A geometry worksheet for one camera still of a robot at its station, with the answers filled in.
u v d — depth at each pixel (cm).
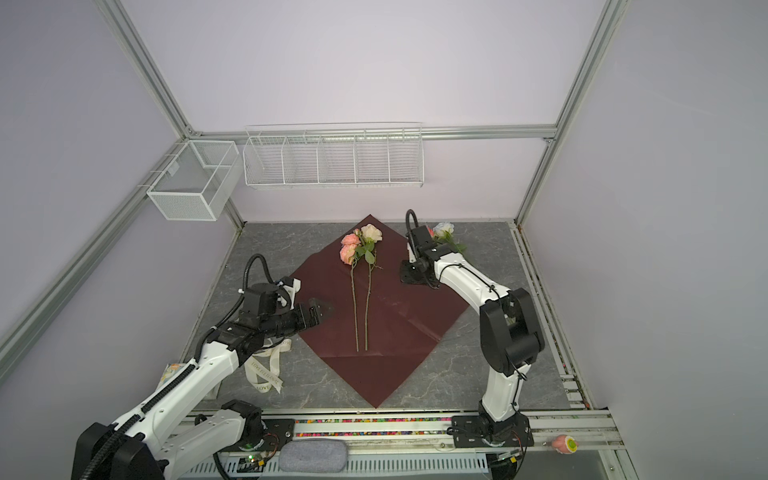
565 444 68
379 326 93
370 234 112
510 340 48
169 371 79
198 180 100
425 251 69
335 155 98
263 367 84
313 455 68
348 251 105
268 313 64
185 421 47
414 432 75
